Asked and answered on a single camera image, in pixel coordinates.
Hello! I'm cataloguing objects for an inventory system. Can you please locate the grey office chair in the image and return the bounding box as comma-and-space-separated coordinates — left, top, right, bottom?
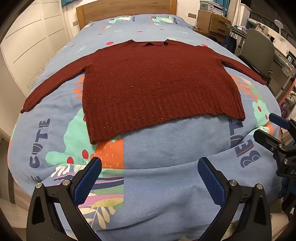
240, 28, 275, 79

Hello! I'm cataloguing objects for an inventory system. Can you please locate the dark red knit sweater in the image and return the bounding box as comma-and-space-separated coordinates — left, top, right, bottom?
20, 39, 267, 145

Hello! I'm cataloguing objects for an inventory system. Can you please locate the blue printed blanket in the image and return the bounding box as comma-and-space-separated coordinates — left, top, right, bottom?
7, 14, 289, 241

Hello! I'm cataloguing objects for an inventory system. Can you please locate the white desk lamp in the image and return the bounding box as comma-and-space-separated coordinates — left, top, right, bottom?
274, 20, 287, 42

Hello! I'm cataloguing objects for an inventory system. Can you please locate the wooden drawer cabinet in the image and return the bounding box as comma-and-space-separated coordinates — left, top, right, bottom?
196, 10, 232, 35

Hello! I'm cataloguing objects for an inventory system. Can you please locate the dark blue cloth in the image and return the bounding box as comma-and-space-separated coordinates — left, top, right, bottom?
277, 177, 296, 214

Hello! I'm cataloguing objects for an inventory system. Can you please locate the dark blue bag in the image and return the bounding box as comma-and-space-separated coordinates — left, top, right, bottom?
225, 35, 238, 55

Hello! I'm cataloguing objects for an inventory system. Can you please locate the grey storage box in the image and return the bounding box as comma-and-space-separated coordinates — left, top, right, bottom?
199, 0, 227, 16

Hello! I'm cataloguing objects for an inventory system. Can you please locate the white wardrobe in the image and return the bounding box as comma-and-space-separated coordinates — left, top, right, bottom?
0, 0, 80, 98

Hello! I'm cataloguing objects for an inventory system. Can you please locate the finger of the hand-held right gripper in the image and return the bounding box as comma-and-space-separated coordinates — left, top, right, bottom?
253, 129, 287, 161
269, 113, 296, 130

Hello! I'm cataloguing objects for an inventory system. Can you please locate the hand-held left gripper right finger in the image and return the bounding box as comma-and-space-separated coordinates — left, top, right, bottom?
197, 157, 272, 241

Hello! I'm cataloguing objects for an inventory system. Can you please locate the white desk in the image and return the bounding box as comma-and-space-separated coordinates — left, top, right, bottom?
270, 46, 296, 100

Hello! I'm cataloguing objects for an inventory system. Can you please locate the wooden headboard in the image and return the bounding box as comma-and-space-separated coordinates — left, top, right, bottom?
76, 0, 177, 30

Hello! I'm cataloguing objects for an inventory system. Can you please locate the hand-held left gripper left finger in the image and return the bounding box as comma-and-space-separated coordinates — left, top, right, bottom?
26, 157, 102, 241

